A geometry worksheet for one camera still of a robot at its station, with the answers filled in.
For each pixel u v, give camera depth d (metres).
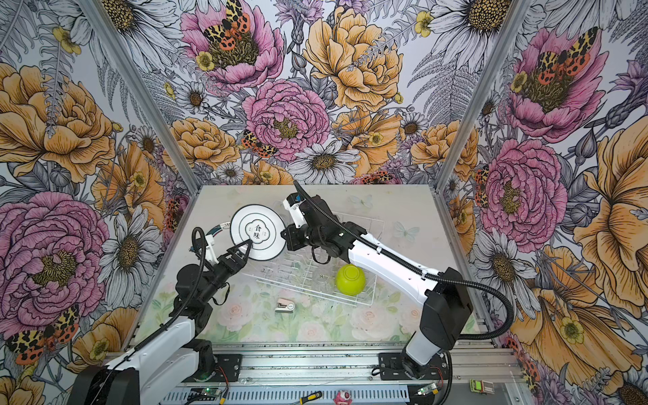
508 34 0.76
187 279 0.62
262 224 0.76
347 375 0.73
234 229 0.76
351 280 0.85
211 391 0.71
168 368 0.56
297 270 0.91
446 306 0.42
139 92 0.88
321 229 0.58
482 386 0.69
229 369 0.74
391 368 0.73
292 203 0.67
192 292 0.62
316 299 0.88
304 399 0.69
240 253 0.76
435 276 0.45
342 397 0.65
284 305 0.85
